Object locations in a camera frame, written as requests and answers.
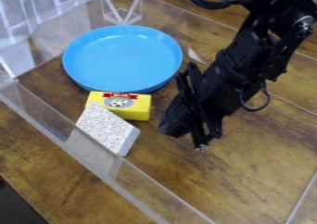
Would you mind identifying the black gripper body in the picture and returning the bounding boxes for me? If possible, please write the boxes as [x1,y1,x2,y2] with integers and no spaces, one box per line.
[175,52,269,150]

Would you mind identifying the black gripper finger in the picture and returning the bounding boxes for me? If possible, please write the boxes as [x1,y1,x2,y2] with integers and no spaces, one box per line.
[167,88,190,113]
[158,109,193,138]

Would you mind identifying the yellow rectangular block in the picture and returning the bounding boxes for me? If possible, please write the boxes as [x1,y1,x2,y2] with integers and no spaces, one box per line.
[86,91,151,121]

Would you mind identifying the white speckled foam block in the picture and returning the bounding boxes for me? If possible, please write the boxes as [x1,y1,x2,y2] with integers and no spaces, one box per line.
[75,102,141,156]

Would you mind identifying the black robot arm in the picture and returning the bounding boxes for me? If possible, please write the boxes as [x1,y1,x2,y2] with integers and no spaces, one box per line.
[158,0,317,150]

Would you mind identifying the blue round tray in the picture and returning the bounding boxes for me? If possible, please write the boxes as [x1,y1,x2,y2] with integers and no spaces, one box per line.
[62,25,183,93]

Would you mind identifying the clear acrylic enclosure wall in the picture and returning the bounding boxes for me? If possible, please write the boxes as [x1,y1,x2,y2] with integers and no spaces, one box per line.
[0,0,317,224]

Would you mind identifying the clear acrylic corner bracket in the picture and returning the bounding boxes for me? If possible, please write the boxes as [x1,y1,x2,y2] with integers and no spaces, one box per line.
[100,0,142,25]

